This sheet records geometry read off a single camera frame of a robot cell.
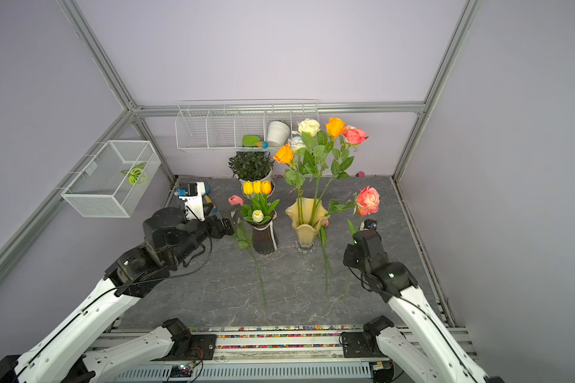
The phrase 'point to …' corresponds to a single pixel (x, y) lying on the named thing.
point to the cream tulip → (257, 215)
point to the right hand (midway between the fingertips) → (351, 246)
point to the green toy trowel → (251, 140)
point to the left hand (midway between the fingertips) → (227, 207)
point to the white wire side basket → (115, 181)
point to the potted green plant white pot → (251, 166)
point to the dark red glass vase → (263, 238)
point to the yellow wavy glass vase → (307, 214)
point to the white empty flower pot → (278, 132)
